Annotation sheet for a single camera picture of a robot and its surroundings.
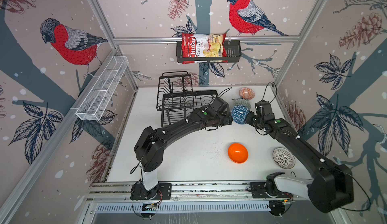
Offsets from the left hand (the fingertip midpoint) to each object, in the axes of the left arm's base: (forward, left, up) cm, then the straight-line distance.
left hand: (230, 120), depth 78 cm
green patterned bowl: (+26, -15, -15) cm, 33 cm away
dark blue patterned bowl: (+8, -7, -5) cm, 12 cm away
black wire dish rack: (+30, +33, -17) cm, 48 cm away
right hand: (+4, -9, -4) cm, 11 cm away
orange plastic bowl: (-11, -6, -18) cm, 22 cm away
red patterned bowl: (+35, -21, -17) cm, 44 cm away
